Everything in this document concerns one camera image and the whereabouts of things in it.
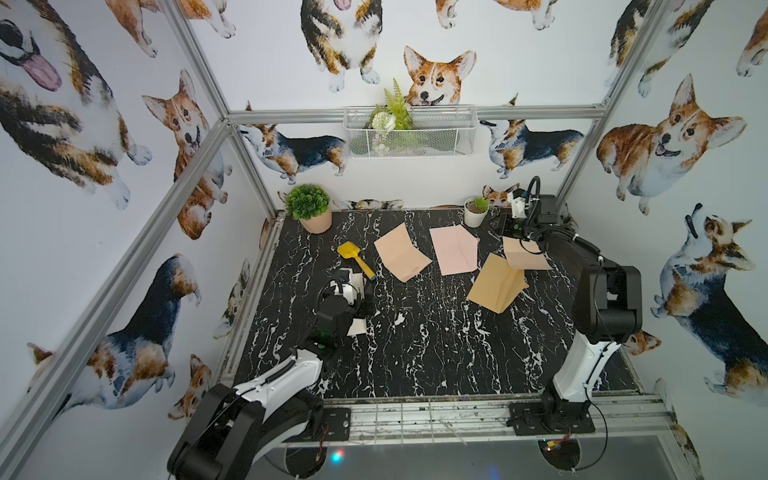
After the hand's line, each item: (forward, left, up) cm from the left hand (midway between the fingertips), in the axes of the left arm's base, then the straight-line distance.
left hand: (360, 280), depth 86 cm
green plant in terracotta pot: (+28, +19, +2) cm, 34 cm away
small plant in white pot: (+32, -40, -5) cm, 51 cm away
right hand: (+20, -41, +4) cm, 46 cm away
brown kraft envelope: (+5, -44, -13) cm, 46 cm away
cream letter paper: (+3, -46, +6) cm, 47 cm away
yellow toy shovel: (+19, +6, -11) cm, 23 cm away
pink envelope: (+21, -32, -14) cm, 41 cm away
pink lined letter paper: (+16, -11, -11) cm, 22 cm away
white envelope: (-1, +2, 0) cm, 2 cm away
